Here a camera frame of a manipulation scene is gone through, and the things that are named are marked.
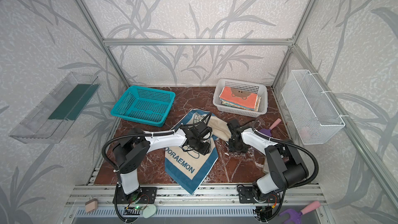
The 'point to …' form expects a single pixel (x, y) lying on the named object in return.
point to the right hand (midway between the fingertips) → (234, 145)
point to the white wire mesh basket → (314, 117)
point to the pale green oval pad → (149, 211)
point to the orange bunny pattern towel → (246, 99)
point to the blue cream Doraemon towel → (188, 170)
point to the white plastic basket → (229, 108)
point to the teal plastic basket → (146, 105)
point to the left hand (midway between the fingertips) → (208, 146)
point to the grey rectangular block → (266, 167)
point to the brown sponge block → (91, 205)
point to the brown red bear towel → (226, 88)
